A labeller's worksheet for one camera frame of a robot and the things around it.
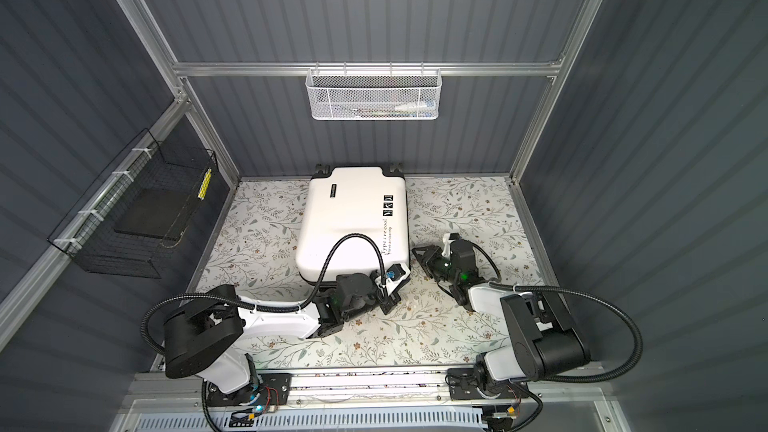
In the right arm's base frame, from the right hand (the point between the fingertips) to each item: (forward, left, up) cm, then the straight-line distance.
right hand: (416, 254), depth 88 cm
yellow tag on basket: (+12, +60, +19) cm, 64 cm away
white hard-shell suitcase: (+11, +18, +13) cm, 25 cm away
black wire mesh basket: (0, +71, +23) cm, 74 cm away
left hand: (-10, +3, +5) cm, 11 cm away
